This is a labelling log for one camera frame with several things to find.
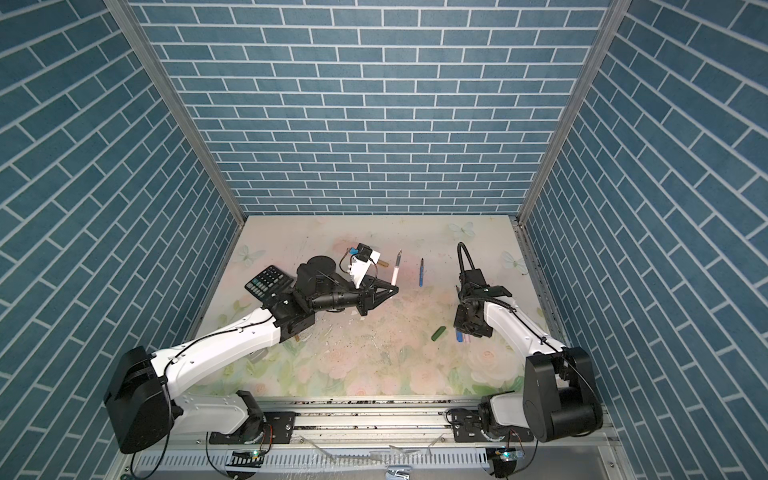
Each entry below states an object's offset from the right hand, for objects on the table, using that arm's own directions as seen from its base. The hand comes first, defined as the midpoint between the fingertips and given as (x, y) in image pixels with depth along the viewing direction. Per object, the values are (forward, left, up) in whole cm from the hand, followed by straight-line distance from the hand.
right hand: (464, 323), depth 87 cm
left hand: (-5, +19, +23) cm, 30 cm away
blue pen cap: (-2, +1, -4) cm, 5 cm away
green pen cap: (-1, +7, -5) cm, 9 cm away
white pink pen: (-1, +20, +27) cm, 33 cm away
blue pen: (+20, +13, -4) cm, 25 cm away
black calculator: (+11, +64, -1) cm, 65 cm away
